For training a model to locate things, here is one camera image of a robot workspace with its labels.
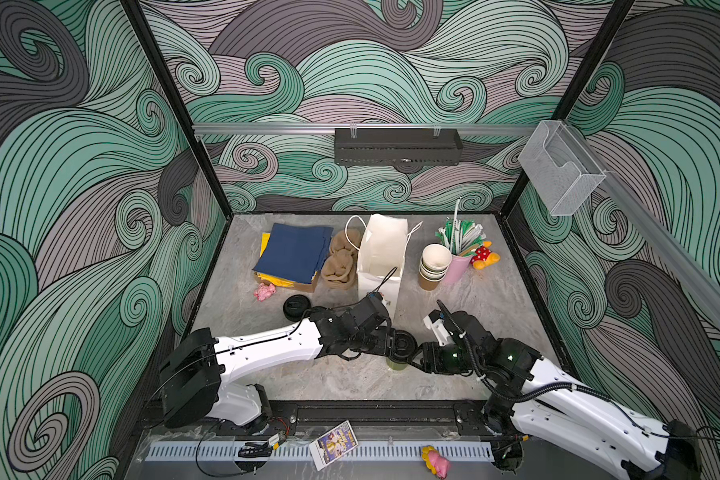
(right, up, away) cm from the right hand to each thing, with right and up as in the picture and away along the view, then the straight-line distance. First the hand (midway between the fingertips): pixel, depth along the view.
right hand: (413, 364), depth 73 cm
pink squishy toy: (-44, +14, +21) cm, 51 cm away
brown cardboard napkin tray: (-33, +15, +23) cm, 43 cm away
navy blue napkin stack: (-35, +27, +28) cm, 52 cm away
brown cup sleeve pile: (-20, +21, +24) cm, 38 cm away
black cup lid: (-2, +4, +1) cm, 4 cm away
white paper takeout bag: (-6, +24, +27) cm, 36 cm away
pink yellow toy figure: (+4, -19, -8) cm, 21 cm away
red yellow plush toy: (+30, +25, +28) cm, 48 cm away
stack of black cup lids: (-34, +10, +19) cm, 40 cm away
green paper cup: (-4, -2, +4) cm, 6 cm away
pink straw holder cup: (+18, +21, +20) cm, 34 cm away
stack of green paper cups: (+11, +23, +22) cm, 34 cm away
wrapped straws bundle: (+19, +32, +20) cm, 42 cm away
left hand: (-5, +4, +2) cm, 7 cm away
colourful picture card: (-20, -17, -5) cm, 27 cm away
